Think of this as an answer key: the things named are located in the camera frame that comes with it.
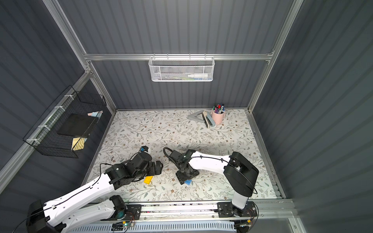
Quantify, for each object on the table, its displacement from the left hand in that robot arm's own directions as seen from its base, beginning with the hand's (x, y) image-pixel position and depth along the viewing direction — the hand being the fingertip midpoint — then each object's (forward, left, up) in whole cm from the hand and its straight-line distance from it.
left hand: (158, 169), depth 76 cm
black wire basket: (+6, +47, +23) cm, 52 cm away
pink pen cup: (+41, -38, -6) cm, 56 cm away
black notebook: (+17, +41, +17) cm, 47 cm away
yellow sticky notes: (+2, +30, +22) cm, 38 cm away
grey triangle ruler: (+48, -20, -11) cm, 53 cm away
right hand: (-3, -15, -9) cm, 18 cm away
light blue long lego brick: (-4, -16, -10) cm, 19 cm away
